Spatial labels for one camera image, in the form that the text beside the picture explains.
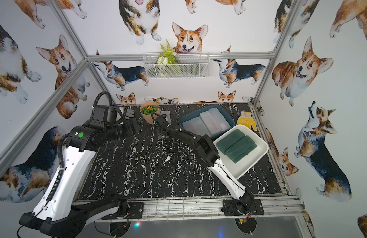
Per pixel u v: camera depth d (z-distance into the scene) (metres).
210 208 0.76
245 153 0.90
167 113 1.16
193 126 1.04
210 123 1.05
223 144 0.93
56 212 0.36
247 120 1.10
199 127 1.04
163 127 0.79
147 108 1.03
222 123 1.04
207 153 0.64
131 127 0.60
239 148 0.91
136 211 0.73
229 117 1.06
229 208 0.73
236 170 0.86
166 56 0.82
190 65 0.93
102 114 0.47
